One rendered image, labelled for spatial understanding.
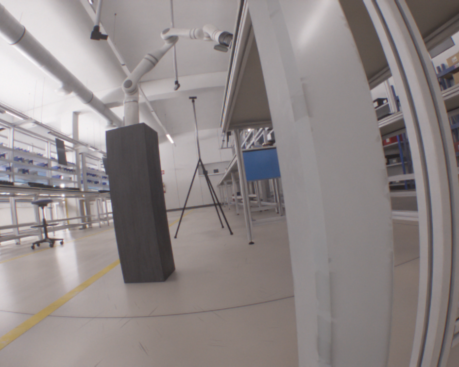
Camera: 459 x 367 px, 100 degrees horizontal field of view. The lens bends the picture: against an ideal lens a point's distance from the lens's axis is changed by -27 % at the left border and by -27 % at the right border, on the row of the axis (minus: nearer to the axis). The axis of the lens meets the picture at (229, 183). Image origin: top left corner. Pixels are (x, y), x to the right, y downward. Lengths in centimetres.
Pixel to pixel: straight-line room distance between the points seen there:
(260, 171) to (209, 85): 448
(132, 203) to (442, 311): 133
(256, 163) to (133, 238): 207
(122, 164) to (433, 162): 134
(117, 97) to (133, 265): 647
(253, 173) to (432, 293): 288
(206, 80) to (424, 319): 719
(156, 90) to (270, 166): 487
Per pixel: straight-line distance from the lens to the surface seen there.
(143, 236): 140
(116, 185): 144
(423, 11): 118
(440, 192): 34
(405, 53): 37
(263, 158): 317
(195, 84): 728
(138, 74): 164
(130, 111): 157
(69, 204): 767
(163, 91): 730
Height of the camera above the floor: 41
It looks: 3 degrees up
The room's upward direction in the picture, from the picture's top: 8 degrees counter-clockwise
